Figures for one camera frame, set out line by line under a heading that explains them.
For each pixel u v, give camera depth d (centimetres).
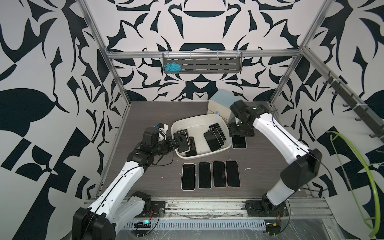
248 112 56
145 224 73
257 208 73
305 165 42
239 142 78
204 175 87
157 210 74
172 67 91
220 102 101
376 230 50
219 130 99
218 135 98
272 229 71
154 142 61
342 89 64
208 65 94
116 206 44
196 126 106
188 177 83
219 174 85
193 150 92
